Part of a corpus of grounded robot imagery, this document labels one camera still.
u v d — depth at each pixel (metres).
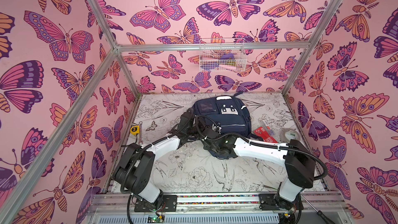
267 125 1.00
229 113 1.00
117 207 0.73
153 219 0.72
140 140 0.97
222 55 0.95
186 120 0.67
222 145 0.61
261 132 0.99
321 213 0.70
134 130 0.97
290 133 0.95
